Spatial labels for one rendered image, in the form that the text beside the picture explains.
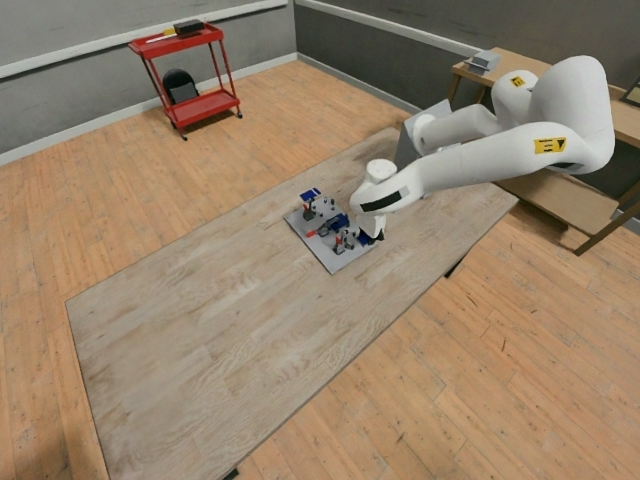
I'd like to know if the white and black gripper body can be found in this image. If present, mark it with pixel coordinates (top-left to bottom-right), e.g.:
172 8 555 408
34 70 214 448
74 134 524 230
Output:
356 214 386 238

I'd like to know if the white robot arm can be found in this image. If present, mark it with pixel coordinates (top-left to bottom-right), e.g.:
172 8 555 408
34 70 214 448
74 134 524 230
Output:
349 56 615 216

